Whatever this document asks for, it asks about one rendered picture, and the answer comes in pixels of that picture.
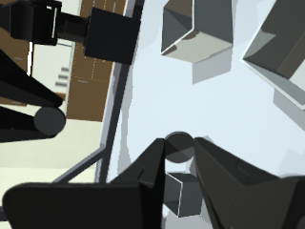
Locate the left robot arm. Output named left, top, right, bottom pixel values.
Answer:
left=0, top=0, right=90, bottom=47

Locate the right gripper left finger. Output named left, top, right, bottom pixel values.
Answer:
left=2, top=137, right=166, bottom=229

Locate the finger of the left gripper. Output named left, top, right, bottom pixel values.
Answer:
left=0, top=49, right=63, bottom=108
left=0, top=106, right=58, bottom=143

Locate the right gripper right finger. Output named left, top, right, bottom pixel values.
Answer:
left=193, top=136, right=305, bottom=229

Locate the dark grey disc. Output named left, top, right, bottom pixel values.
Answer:
left=33, top=107, right=67, bottom=135
left=164, top=131, right=194, bottom=163

